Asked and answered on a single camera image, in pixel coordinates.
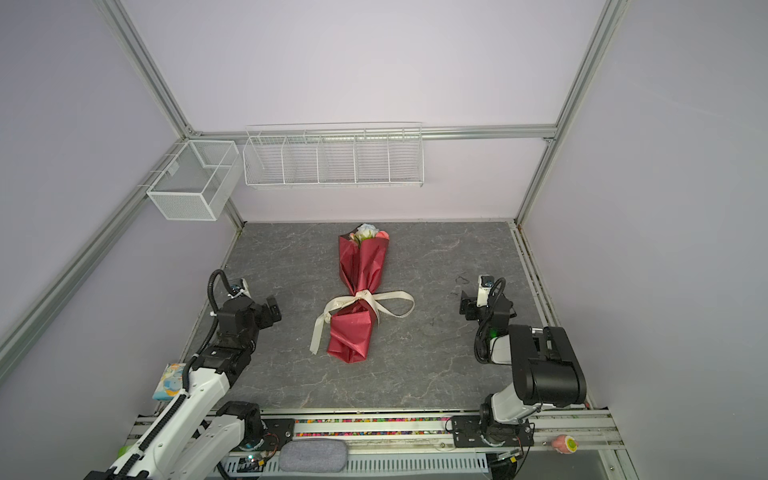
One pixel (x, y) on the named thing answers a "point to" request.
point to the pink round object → (565, 444)
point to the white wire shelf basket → (334, 155)
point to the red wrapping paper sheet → (352, 330)
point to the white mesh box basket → (199, 182)
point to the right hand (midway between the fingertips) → (480, 292)
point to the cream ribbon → (367, 296)
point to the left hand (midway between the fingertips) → (257, 304)
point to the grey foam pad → (313, 455)
